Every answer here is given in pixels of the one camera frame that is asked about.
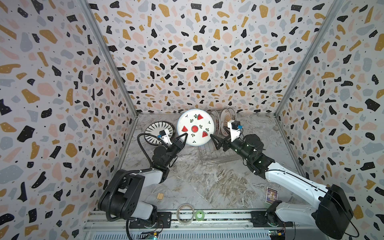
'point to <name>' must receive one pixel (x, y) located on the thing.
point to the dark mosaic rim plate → (154, 129)
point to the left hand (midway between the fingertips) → (187, 132)
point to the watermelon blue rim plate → (198, 124)
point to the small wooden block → (160, 196)
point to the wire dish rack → (209, 156)
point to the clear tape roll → (177, 215)
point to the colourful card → (272, 195)
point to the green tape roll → (202, 214)
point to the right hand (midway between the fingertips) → (216, 129)
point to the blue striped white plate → (155, 128)
